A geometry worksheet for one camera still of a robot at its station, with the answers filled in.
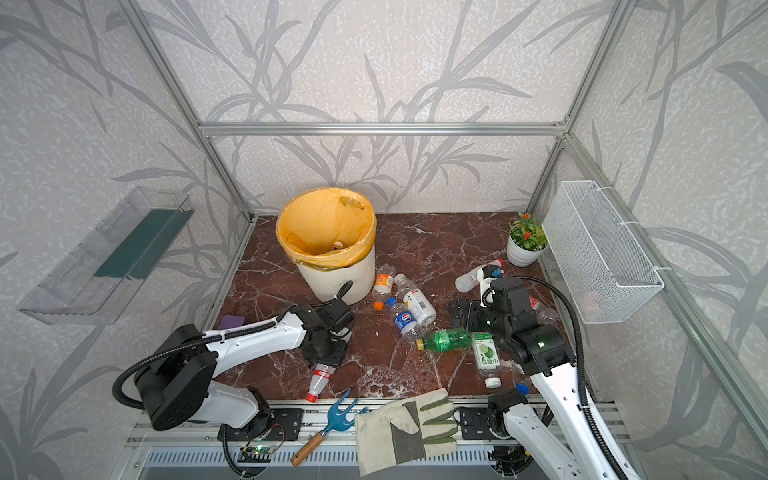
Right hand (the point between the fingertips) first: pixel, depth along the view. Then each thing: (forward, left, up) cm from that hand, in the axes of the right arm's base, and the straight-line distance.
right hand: (463, 303), depth 73 cm
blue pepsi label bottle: (+3, +14, -15) cm, 21 cm away
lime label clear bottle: (-8, -8, -17) cm, 20 cm away
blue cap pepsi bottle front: (-13, -17, -19) cm, 28 cm away
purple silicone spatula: (+5, +69, -19) cm, 71 cm away
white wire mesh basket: (+2, -28, +13) cm, 31 cm away
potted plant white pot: (+25, -25, -6) cm, 36 cm away
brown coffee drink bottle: (+28, +37, -11) cm, 48 cm away
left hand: (-7, +34, -20) cm, 40 cm away
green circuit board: (-28, +51, -22) cm, 62 cm away
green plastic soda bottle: (-3, +3, -15) cm, 16 cm away
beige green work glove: (-24, +14, -19) cm, 34 cm away
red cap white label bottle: (-13, +37, -16) cm, 42 cm away
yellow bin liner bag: (+30, +39, -5) cm, 50 cm away
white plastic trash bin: (+9, +37, -5) cm, 38 cm away
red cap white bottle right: (+17, -7, -16) cm, 24 cm away
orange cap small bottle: (+15, +21, -17) cm, 32 cm away
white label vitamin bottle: (+9, +11, -14) cm, 20 cm away
